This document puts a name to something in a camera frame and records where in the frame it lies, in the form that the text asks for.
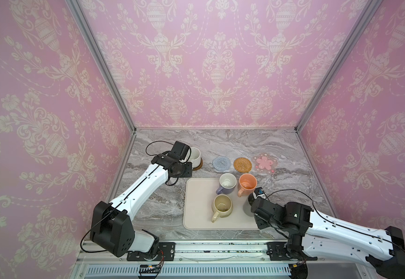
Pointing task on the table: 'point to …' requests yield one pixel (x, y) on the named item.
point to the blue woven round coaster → (221, 163)
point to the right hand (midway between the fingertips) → (257, 215)
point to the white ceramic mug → (195, 157)
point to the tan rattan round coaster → (242, 164)
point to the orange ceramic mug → (248, 183)
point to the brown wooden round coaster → (199, 166)
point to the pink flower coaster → (265, 163)
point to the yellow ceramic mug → (223, 205)
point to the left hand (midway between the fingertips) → (189, 171)
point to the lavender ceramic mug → (227, 182)
